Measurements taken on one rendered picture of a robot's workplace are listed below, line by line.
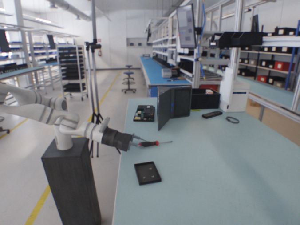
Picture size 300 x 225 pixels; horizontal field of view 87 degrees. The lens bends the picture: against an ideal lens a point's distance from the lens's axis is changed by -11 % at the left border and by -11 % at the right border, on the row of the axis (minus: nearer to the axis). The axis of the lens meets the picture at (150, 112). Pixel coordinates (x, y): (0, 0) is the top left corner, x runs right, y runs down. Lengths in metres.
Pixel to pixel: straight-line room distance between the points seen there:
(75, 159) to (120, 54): 11.35
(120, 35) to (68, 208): 11.49
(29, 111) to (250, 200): 0.85
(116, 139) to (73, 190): 0.65
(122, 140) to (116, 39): 11.66
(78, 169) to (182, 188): 0.73
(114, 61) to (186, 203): 11.95
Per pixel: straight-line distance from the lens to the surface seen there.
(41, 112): 0.79
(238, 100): 1.40
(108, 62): 12.40
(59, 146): 1.22
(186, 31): 2.34
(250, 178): 0.76
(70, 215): 1.50
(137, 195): 0.62
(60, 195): 1.36
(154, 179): 0.67
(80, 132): 0.79
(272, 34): 5.91
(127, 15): 12.40
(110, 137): 0.75
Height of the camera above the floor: 1.45
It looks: 20 degrees down
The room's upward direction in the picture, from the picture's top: straight up
